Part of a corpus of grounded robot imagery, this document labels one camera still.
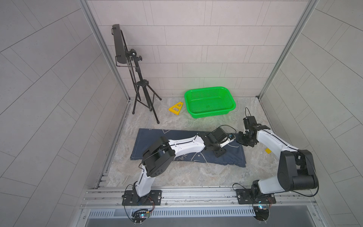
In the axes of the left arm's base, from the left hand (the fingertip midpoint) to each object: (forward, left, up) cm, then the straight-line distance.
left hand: (223, 147), depth 85 cm
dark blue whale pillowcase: (-5, -6, -1) cm, 8 cm away
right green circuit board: (-32, -14, -4) cm, 35 cm away
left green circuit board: (-33, +44, -2) cm, 55 cm away
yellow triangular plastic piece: (+33, +31, -3) cm, 46 cm away
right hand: (+6, -11, -1) cm, 12 cm away
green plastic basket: (+39, +5, -2) cm, 40 cm away
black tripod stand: (+30, +51, +14) cm, 61 cm away
